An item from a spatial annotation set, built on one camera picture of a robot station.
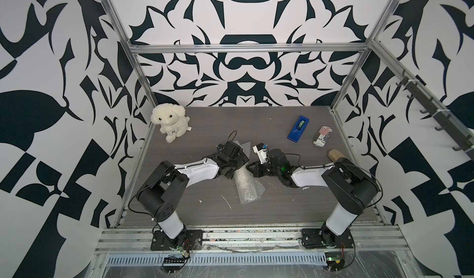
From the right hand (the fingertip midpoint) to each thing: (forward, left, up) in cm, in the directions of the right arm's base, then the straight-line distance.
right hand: (245, 165), depth 89 cm
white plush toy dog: (+20, +36, +10) cm, 42 cm away
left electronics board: (-37, +29, -9) cm, 48 cm away
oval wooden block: (+7, -46, -4) cm, 47 cm away
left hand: (+4, +1, -1) cm, 4 cm away
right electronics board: (-37, -32, -6) cm, 49 cm away
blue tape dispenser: (+23, -30, -2) cm, 38 cm away
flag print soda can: (+17, -42, -3) cm, 45 cm away
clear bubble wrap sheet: (-11, -1, -1) cm, 11 cm away
